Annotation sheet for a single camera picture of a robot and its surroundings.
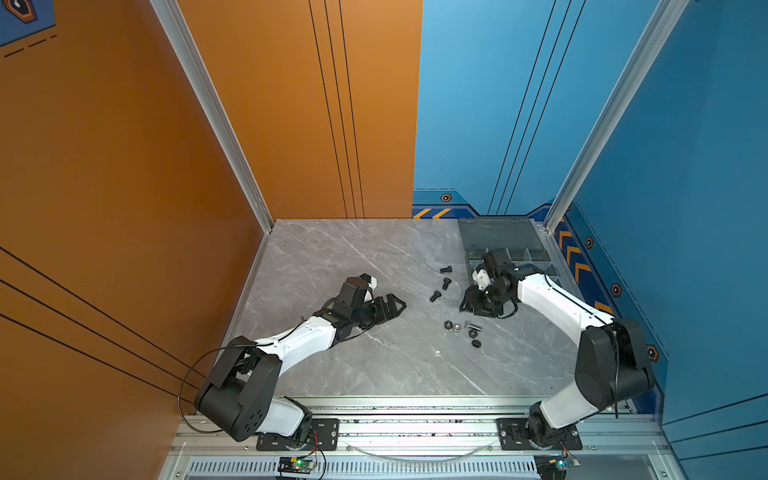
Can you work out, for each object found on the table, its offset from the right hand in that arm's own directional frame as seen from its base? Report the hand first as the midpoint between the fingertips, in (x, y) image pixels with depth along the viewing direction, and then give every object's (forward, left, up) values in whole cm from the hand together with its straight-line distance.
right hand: (464, 308), depth 87 cm
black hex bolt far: (+20, +2, -7) cm, 21 cm away
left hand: (-1, +20, +2) cm, 20 cm away
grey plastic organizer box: (+35, -28, -8) cm, 45 cm away
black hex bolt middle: (+15, +3, -7) cm, 16 cm away
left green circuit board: (-37, +44, -9) cm, 58 cm away
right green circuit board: (-37, -17, -9) cm, 42 cm away
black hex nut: (-2, +4, -7) cm, 8 cm away
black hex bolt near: (+9, +7, -7) cm, 14 cm away
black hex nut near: (-7, -4, -8) cm, 11 cm away
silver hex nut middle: (-2, +1, -7) cm, 8 cm away
